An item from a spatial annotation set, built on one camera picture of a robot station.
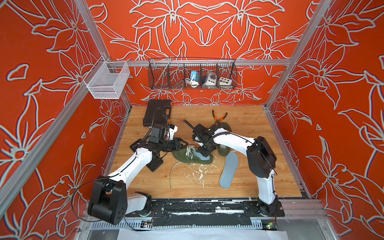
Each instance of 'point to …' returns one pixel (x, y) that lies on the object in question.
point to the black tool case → (157, 113)
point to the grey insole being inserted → (200, 156)
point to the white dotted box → (225, 81)
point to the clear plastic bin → (107, 79)
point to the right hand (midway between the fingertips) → (202, 152)
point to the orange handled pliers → (218, 121)
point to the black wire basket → (170, 73)
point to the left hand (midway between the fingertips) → (185, 144)
